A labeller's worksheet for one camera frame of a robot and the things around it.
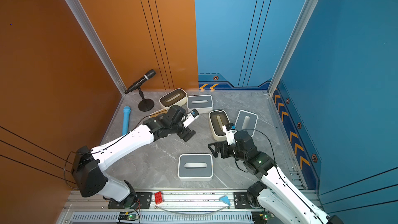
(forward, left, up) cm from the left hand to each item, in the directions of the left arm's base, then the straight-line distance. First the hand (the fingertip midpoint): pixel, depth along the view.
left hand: (191, 123), depth 81 cm
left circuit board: (-39, +27, -19) cm, 51 cm away
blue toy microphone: (+19, +47, -15) cm, 53 cm away
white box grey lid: (+24, -6, -12) cm, 28 cm away
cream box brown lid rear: (+30, +12, -11) cm, 34 cm away
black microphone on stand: (+25, +35, -15) cm, 46 cm away
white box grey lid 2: (-17, -2, -18) cm, 24 cm away
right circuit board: (-39, -34, -18) cm, 54 cm away
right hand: (-12, -13, -1) cm, 18 cm away
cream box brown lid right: (+11, -16, -11) cm, 22 cm away
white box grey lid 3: (+11, -34, -14) cm, 39 cm away
